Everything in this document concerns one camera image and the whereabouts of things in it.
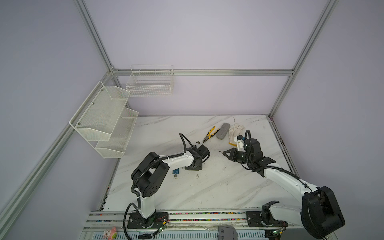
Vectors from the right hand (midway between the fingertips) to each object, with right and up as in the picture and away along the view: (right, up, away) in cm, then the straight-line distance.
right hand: (222, 152), depth 83 cm
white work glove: (+13, +11, +27) cm, 32 cm away
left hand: (-16, -10, +9) cm, 21 cm away
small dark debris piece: (-14, +4, +22) cm, 26 cm away
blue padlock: (-27, -13, +7) cm, 31 cm away
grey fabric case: (+5, +12, +25) cm, 28 cm away
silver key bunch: (-14, -15, +6) cm, 21 cm away
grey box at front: (0, -36, -13) cm, 38 cm away
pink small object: (-55, -35, -13) cm, 66 cm away
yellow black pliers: (-5, +9, +25) cm, 27 cm away
